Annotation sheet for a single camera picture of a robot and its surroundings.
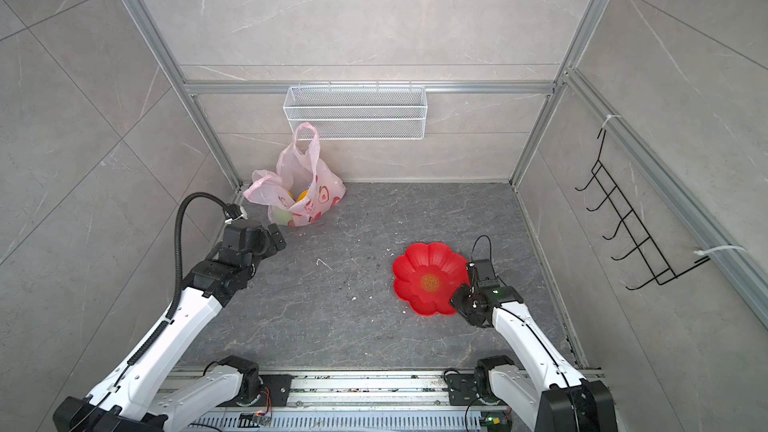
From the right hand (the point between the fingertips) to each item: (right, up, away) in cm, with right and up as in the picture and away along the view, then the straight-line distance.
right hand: (454, 299), depth 85 cm
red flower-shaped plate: (-7, +5, +8) cm, 11 cm away
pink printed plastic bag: (-52, +41, +20) cm, 69 cm away
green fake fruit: (-58, +23, +19) cm, 65 cm away
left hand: (-53, +21, -9) cm, 58 cm away
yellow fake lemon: (-45, +30, +2) cm, 54 cm away
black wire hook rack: (+37, +24, -18) cm, 47 cm away
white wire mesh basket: (-29, +60, +15) cm, 68 cm away
